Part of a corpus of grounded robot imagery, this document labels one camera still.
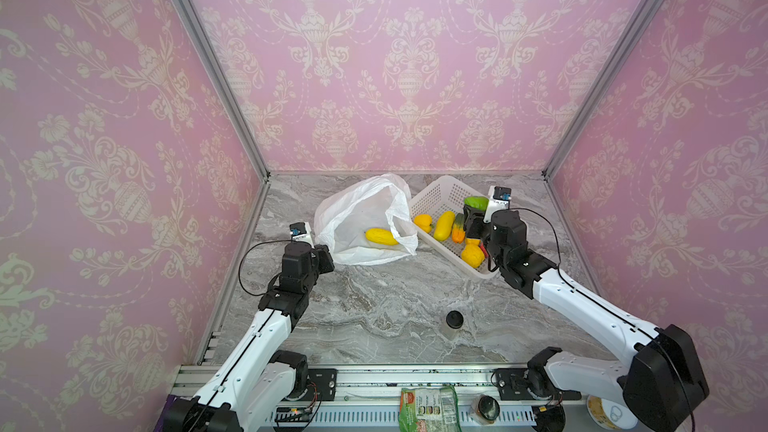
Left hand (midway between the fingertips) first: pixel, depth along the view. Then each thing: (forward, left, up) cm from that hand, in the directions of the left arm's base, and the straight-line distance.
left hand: (327, 245), depth 83 cm
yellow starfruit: (+15, -36, -10) cm, 40 cm away
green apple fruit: (+6, -40, +13) cm, 43 cm away
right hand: (+8, -40, +9) cm, 42 cm away
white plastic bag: (+3, -6, +11) cm, 13 cm away
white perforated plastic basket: (+29, -36, -10) cm, 47 cm away
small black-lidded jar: (-18, -35, -6) cm, 39 cm away
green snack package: (-36, -28, -13) cm, 47 cm away
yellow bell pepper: (+15, -29, -9) cm, 34 cm away
